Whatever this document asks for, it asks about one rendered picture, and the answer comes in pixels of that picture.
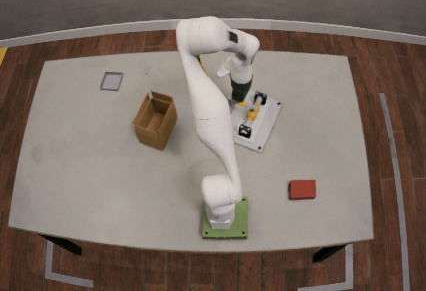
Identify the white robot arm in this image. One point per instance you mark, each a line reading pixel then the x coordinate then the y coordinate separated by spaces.
pixel 210 108

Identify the red rectangular block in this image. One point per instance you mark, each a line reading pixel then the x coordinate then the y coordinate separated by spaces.
pixel 302 189

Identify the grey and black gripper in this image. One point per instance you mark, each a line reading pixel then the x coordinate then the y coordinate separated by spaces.
pixel 240 83

